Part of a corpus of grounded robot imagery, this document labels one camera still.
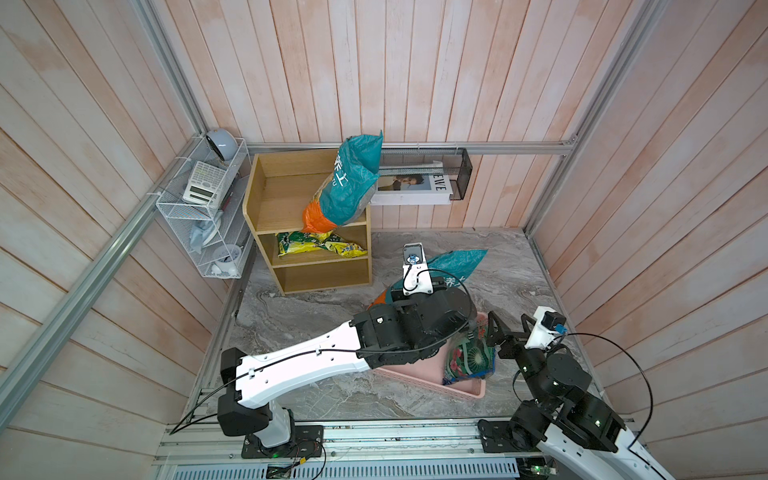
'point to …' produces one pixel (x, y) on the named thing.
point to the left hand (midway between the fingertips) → (423, 275)
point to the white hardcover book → (413, 189)
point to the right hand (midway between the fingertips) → (504, 312)
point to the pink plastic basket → (430, 371)
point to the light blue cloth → (199, 232)
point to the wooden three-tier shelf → (280, 188)
